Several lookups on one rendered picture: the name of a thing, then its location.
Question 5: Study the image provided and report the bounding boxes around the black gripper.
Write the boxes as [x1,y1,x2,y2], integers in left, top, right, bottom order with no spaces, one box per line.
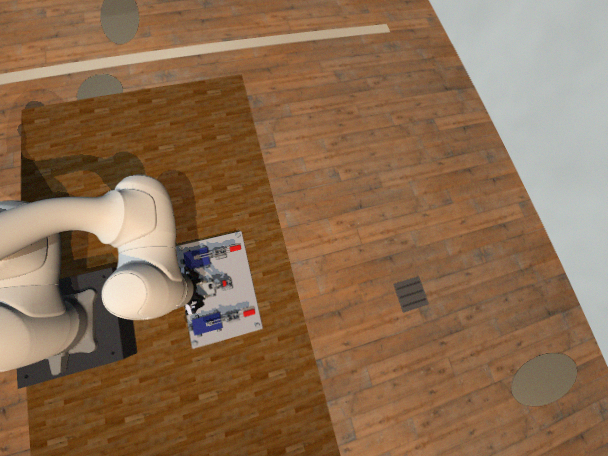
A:
[180,266,210,316]

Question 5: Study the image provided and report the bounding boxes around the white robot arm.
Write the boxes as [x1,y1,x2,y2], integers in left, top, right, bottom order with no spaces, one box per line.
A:
[0,174,194,375]

